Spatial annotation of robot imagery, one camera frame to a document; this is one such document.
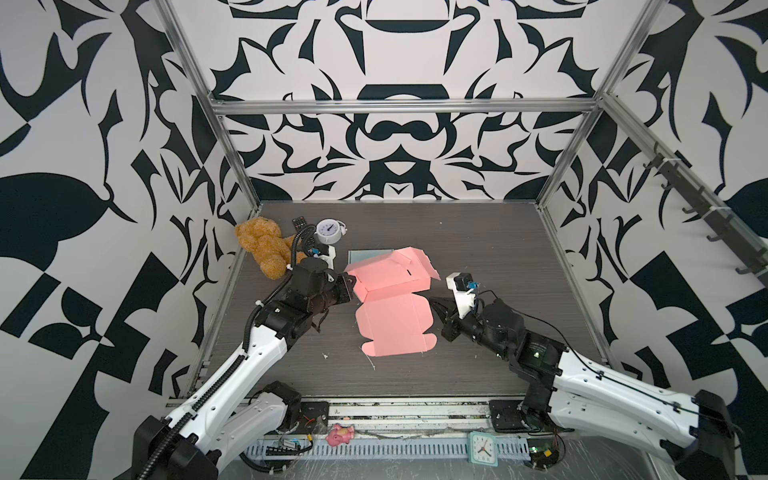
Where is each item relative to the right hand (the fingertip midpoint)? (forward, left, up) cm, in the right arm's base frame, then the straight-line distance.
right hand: (430, 300), depth 71 cm
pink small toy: (-24, +21, -18) cm, 37 cm away
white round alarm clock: (+37, +31, -18) cm, 51 cm away
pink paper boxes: (0, +9, -7) cm, 11 cm away
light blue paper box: (+24, +20, -16) cm, 36 cm away
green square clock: (-27, -11, -19) cm, 35 cm away
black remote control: (+41, +42, -18) cm, 62 cm away
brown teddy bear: (+25, +47, -12) cm, 54 cm away
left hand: (+8, +18, -1) cm, 19 cm away
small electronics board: (-28, -26, -23) cm, 44 cm away
